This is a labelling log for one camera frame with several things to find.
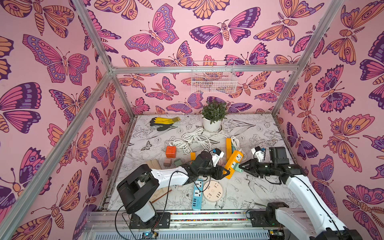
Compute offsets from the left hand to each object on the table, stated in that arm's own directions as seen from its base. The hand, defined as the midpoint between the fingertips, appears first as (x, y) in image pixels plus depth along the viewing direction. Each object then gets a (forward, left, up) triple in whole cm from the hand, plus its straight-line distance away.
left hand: (228, 172), depth 78 cm
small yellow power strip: (+7, -5, +3) cm, 9 cm away
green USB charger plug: (+10, +28, -10) cm, 31 cm away
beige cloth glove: (+9, +43, -10) cm, 45 cm away
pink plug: (+11, +36, -11) cm, 39 cm away
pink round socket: (-6, +8, -10) cm, 14 cm away
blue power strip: (-9, +16, -9) cm, 21 cm away
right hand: (+1, -5, +3) cm, 6 cm away
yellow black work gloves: (+43, +41, -10) cm, 60 cm away
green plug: (+2, -4, +2) cm, 5 cm away
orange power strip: (+19, -4, -8) cm, 21 cm away
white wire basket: (+54, +6, +23) cm, 59 cm away
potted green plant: (+35, +6, +8) cm, 37 cm away
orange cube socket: (+16, +33, -7) cm, 37 cm away
